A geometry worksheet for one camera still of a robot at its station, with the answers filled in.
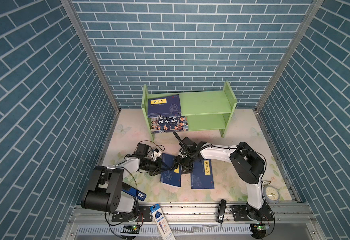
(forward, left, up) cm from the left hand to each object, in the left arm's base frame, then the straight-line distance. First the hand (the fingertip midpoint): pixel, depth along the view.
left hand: (168, 168), depth 84 cm
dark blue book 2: (-3, -19, -5) cm, 20 cm away
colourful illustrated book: (+25, 0, +10) cm, 27 cm away
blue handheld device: (-11, +19, -3) cm, 22 cm away
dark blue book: (-4, -2, -2) cm, 5 cm away
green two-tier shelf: (+24, -21, +23) cm, 39 cm away
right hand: (0, -2, -2) cm, 3 cm away
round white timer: (-15, -54, -1) cm, 56 cm away
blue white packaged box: (-28, +1, -3) cm, 28 cm away
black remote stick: (-21, -26, -1) cm, 34 cm away
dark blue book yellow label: (+26, +1, +24) cm, 36 cm away
